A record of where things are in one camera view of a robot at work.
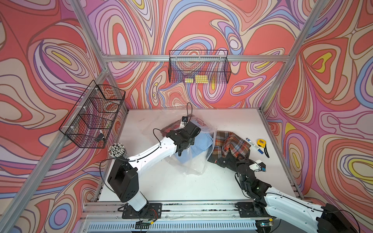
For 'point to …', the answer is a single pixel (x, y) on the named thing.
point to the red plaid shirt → (226, 141)
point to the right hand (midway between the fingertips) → (237, 157)
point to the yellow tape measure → (262, 143)
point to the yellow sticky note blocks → (198, 78)
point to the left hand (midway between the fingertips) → (184, 135)
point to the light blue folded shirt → (202, 142)
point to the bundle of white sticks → (117, 149)
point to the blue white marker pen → (254, 145)
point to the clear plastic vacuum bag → (198, 158)
